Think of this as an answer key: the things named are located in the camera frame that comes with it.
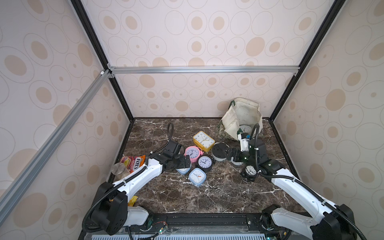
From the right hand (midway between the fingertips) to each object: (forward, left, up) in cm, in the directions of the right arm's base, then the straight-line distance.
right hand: (233, 149), depth 81 cm
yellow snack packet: (-24, +53, -15) cm, 61 cm away
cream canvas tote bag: (+38, -12, -12) cm, 42 cm away
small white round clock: (0, -4, -14) cm, 15 cm away
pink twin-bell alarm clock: (+7, +22, -14) cm, 27 cm away
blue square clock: (-6, +28, -15) cm, 33 cm away
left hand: (-5, +24, -6) cm, 26 cm away
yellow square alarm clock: (+16, +17, -15) cm, 28 cm away
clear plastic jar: (-13, +60, -3) cm, 62 cm away
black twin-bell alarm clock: (0, +15, -15) cm, 21 cm away
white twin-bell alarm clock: (+28, -14, -13) cm, 34 cm away
